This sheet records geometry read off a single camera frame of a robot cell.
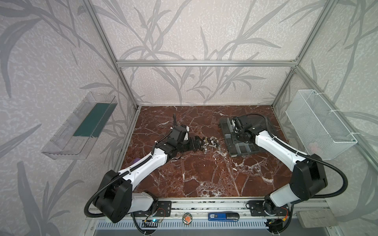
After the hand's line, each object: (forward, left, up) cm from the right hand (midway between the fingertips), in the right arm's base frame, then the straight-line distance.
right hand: (234, 136), depth 88 cm
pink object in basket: (-13, -37, +8) cm, 40 cm away
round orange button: (-41, +27, -11) cm, 50 cm away
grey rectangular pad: (-41, -34, -9) cm, 54 cm away
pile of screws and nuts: (+2, +12, -11) cm, 17 cm away
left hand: (-7, +22, +3) cm, 23 cm away
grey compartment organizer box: (-2, -3, -11) cm, 12 cm away
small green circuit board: (-41, +44, -11) cm, 61 cm away
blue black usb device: (-40, +10, -7) cm, 42 cm away
